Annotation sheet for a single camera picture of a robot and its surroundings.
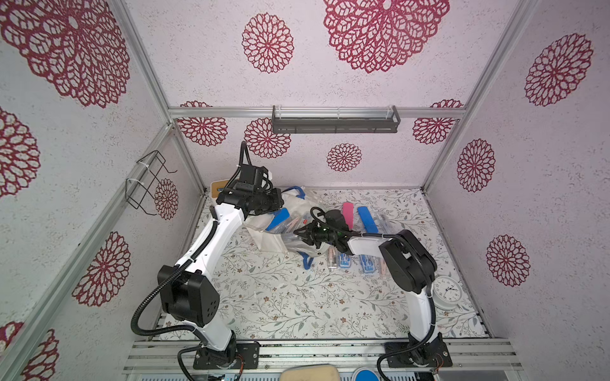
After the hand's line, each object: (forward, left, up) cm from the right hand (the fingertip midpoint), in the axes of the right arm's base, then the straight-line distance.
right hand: (292, 230), depth 91 cm
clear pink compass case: (-6, -16, -10) cm, 20 cm away
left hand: (+2, +2, +14) cm, 14 cm away
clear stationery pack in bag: (+9, +4, -7) cm, 12 cm away
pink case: (+18, -25, -13) cm, 33 cm away
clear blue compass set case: (-7, -21, -11) cm, 24 cm away
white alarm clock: (-20, -55, -9) cm, 59 cm away
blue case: (+15, -33, -13) cm, 39 cm away
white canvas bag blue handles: (+2, -2, +15) cm, 15 cm away
